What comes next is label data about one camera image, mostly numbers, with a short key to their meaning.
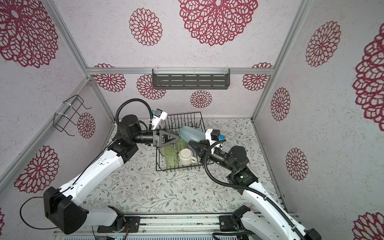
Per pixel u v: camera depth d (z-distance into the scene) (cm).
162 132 54
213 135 51
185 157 87
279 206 44
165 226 74
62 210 38
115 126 53
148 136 57
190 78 97
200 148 57
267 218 44
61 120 73
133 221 75
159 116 58
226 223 76
